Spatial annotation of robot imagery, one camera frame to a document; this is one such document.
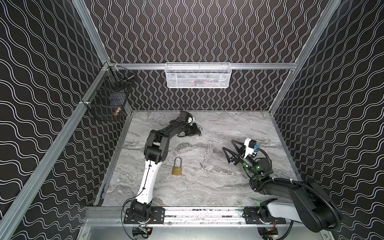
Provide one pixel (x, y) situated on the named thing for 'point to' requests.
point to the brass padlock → (177, 171)
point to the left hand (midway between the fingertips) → (206, 133)
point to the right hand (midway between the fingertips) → (229, 145)
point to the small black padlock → (199, 132)
